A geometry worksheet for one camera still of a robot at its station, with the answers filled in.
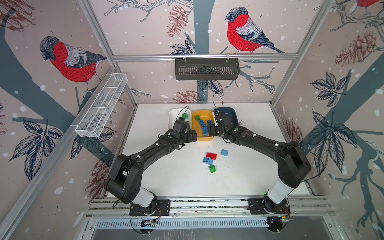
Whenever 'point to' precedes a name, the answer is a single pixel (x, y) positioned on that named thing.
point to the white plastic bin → (175, 113)
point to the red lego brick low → (212, 155)
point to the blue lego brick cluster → (207, 160)
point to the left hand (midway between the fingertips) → (192, 134)
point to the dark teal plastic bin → (229, 111)
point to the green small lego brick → (185, 115)
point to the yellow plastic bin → (204, 115)
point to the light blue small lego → (224, 152)
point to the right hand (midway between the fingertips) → (212, 126)
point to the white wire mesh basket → (92, 123)
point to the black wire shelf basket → (206, 70)
